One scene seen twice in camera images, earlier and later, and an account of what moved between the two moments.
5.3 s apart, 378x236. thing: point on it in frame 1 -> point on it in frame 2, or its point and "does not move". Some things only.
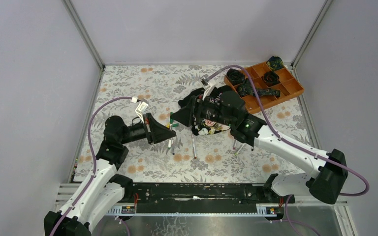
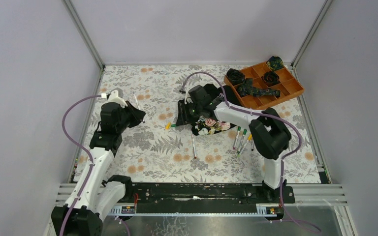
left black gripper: x=147 y=129 -> x=130 y=112
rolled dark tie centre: x=271 y=78 does not move
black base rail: x=194 y=197 does not move
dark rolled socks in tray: x=246 y=90 does not move
